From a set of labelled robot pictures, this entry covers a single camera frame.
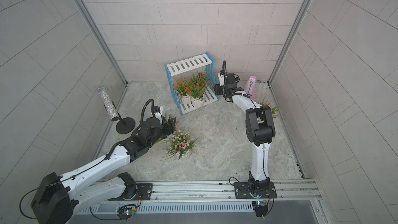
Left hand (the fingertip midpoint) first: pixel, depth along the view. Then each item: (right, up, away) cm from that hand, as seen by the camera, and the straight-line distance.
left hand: (175, 118), depth 80 cm
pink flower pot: (+5, -11, -9) cm, 14 cm away
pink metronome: (+45, +18, +18) cm, 51 cm away
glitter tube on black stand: (-31, -8, +11) cm, 34 cm away
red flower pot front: (+11, +16, +13) cm, 24 cm away
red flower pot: (+2, +16, +13) cm, 21 cm away
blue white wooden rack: (+8, +31, +11) cm, 34 cm away
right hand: (+24, +18, +20) cm, 36 cm away
